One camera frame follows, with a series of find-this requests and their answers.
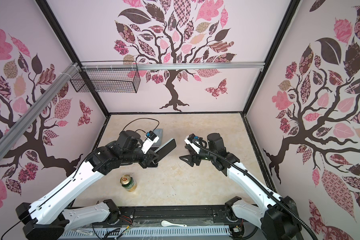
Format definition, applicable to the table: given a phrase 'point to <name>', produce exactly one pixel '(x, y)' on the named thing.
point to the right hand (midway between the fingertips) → (185, 149)
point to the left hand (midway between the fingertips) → (155, 157)
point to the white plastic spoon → (166, 223)
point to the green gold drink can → (128, 183)
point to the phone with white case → (165, 149)
